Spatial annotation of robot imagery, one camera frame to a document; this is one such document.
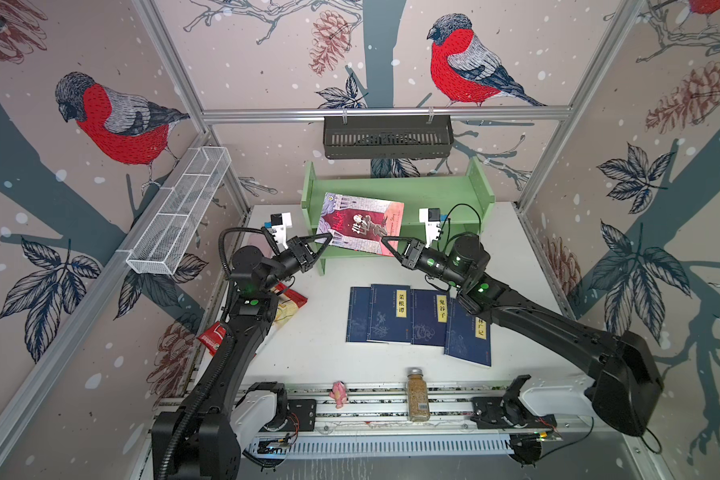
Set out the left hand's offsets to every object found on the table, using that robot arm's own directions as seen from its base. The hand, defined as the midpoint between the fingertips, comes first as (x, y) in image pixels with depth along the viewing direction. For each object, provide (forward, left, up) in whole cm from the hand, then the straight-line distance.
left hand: (331, 241), depth 66 cm
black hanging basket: (+52, -16, -6) cm, 55 cm away
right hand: (0, -11, -2) cm, 11 cm away
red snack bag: (+1, +17, -31) cm, 36 cm away
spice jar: (-28, -20, -31) cm, 46 cm away
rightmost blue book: (-9, -38, -34) cm, 51 cm away
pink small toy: (-24, -1, -34) cm, 41 cm away
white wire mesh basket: (+2, +42, -5) cm, 42 cm away
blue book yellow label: (-3, -15, -34) cm, 37 cm away
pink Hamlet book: (+5, -6, 0) cm, 8 cm away
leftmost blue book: (+1, -6, -35) cm, 35 cm away
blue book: (-1, -28, -36) cm, 45 cm away
